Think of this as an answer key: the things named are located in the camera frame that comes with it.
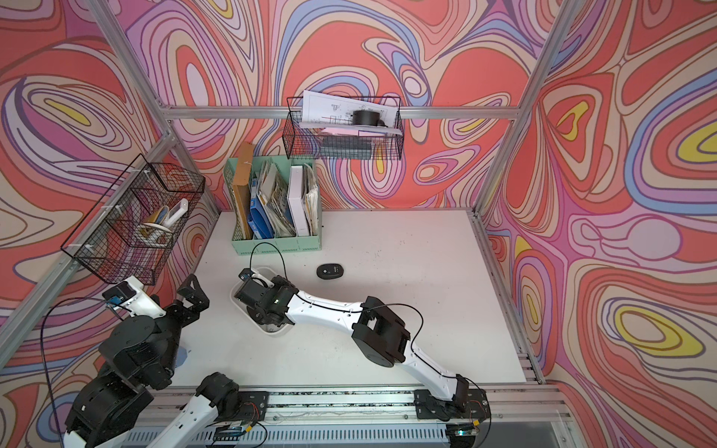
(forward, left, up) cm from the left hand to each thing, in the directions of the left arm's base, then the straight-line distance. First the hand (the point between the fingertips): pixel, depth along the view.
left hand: (182, 284), depth 59 cm
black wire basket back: (+61, -26, -3) cm, 67 cm away
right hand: (+13, -14, -25) cm, 31 cm away
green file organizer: (+13, -12, -3) cm, 18 cm away
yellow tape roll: (+22, +16, -1) cm, 28 cm away
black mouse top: (+24, -28, -31) cm, 48 cm away
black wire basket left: (+16, +24, -4) cm, 30 cm away
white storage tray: (+1, -13, -29) cm, 31 cm away
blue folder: (+36, -3, -18) cm, 40 cm away
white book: (+36, -18, -8) cm, 41 cm away
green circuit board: (-23, -4, -36) cm, 43 cm away
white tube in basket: (+23, +11, 0) cm, 26 cm away
